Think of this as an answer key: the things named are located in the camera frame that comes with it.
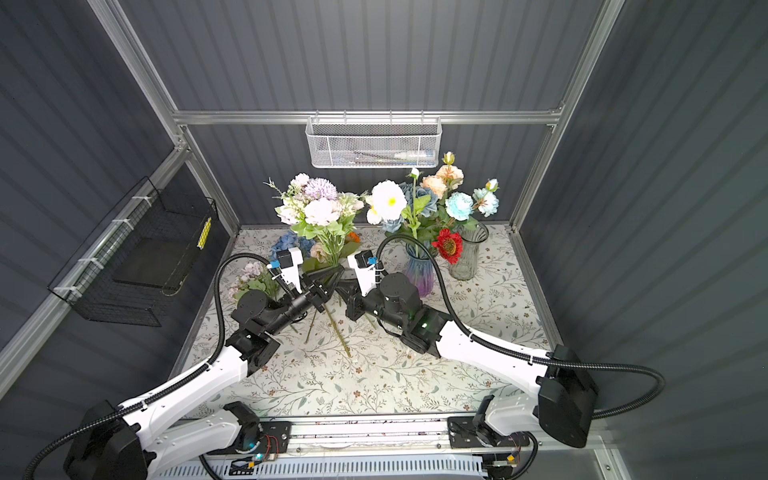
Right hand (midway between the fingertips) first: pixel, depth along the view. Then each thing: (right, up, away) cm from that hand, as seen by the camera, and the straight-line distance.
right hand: (338, 286), depth 68 cm
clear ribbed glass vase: (+38, +13, +26) cm, 48 cm away
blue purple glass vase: (+21, +4, +20) cm, 29 cm away
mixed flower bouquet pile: (-30, 0, +26) cm, 40 cm away
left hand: (+2, +4, -3) cm, 5 cm away
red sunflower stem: (+28, +10, +11) cm, 32 cm away
